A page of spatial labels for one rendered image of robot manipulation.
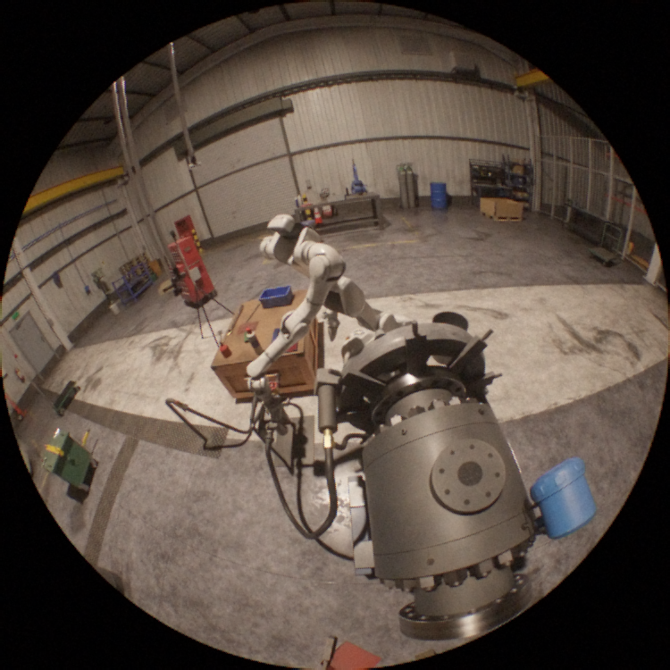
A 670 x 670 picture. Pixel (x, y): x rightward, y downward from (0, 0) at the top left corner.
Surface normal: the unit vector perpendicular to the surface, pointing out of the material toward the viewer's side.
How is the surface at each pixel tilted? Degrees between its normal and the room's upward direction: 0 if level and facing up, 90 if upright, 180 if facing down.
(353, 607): 0
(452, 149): 90
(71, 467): 90
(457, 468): 0
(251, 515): 0
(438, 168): 90
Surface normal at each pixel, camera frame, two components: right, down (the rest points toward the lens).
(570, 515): -0.70, -0.55
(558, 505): -0.86, -0.37
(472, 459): -0.18, -0.77
